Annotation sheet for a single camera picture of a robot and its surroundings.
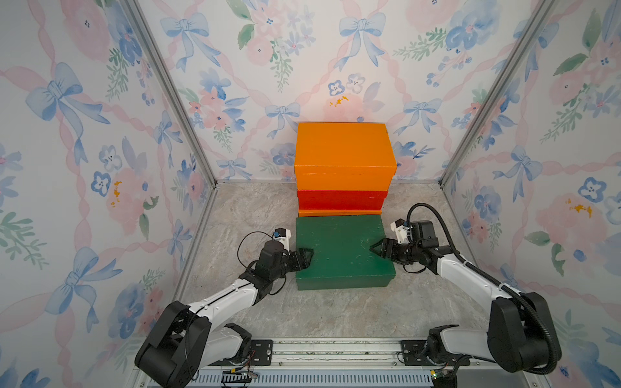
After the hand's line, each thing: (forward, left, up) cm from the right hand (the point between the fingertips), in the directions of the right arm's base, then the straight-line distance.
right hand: (378, 249), depth 87 cm
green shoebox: (-4, +13, +2) cm, 14 cm away
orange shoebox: (+15, +14, +2) cm, 21 cm away
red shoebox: (+12, +13, +13) cm, 22 cm away
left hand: (-2, +25, +2) cm, 25 cm away
